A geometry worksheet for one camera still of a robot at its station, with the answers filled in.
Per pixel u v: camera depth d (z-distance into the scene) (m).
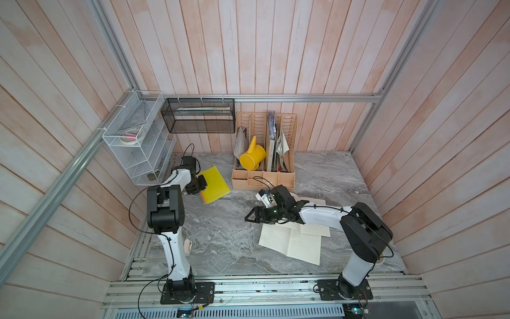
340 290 0.66
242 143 1.03
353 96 0.93
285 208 0.72
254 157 0.96
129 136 0.72
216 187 1.03
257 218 0.76
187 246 0.82
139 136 0.73
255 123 1.08
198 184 0.90
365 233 0.47
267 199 0.81
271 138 0.85
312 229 0.88
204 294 0.73
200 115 1.04
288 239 0.86
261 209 0.78
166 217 0.55
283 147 0.98
